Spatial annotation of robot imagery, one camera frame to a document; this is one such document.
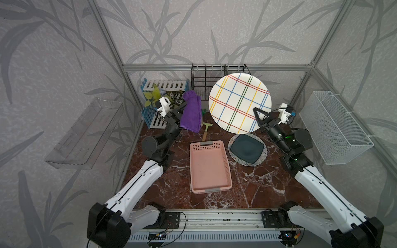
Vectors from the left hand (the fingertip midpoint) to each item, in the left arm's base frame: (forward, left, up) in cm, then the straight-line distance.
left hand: (195, 107), depth 50 cm
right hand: (+6, -22, -7) cm, 23 cm away
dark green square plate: (+14, -30, -49) cm, 59 cm away
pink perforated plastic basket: (+1, -6, -50) cm, 51 cm away
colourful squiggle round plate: (+5, -27, -51) cm, 58 cm away
